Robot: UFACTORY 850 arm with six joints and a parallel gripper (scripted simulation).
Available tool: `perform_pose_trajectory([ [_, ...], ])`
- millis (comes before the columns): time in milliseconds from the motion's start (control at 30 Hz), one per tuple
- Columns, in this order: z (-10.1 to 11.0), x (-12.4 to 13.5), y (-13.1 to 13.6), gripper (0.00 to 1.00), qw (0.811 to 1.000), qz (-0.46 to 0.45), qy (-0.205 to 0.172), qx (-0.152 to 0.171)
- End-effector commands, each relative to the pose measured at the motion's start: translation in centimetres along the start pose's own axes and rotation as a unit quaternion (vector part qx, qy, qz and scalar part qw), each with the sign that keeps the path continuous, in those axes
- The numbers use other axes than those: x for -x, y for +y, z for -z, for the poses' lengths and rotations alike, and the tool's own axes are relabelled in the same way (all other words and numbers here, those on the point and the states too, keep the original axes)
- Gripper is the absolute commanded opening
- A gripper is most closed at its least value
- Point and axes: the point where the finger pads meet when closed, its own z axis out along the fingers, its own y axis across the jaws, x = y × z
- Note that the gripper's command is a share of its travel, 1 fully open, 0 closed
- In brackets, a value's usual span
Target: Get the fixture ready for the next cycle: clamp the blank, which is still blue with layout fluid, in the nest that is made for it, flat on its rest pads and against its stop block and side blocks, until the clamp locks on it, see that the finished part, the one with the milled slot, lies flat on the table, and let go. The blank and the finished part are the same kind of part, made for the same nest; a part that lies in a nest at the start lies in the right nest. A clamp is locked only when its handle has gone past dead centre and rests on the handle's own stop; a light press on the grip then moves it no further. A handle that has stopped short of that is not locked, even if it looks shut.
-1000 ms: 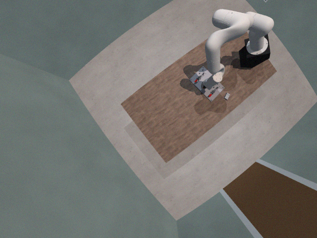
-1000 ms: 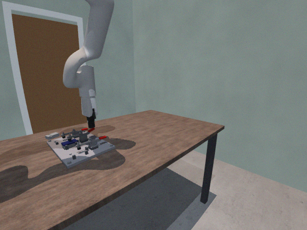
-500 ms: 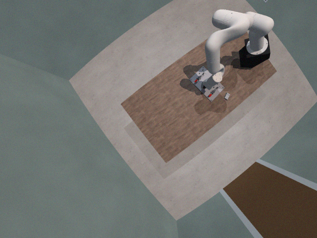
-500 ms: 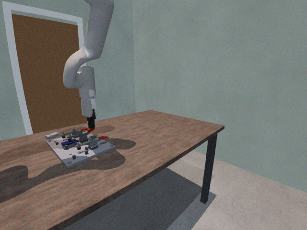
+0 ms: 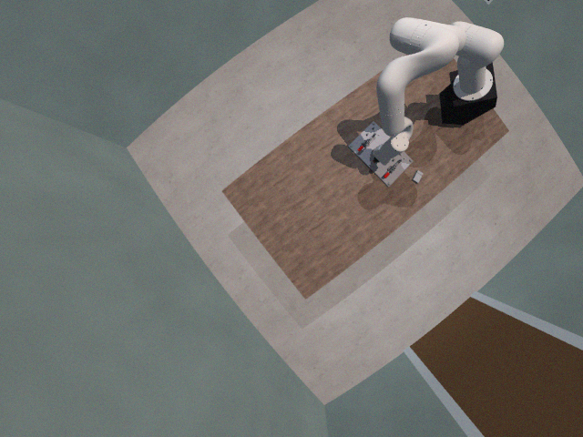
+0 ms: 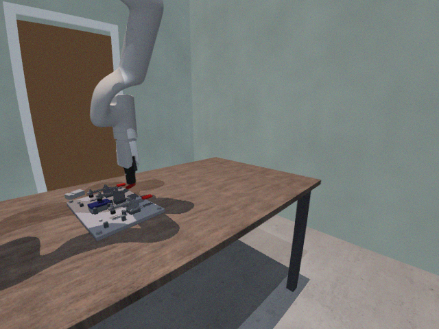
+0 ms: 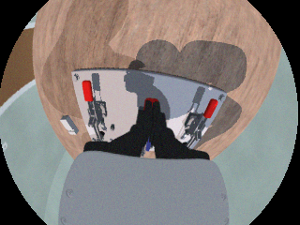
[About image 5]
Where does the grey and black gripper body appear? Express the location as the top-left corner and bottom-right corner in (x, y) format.
(373, 145), (391, 165)

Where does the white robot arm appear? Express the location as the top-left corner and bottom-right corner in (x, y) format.
(376, 17), (504, 160)

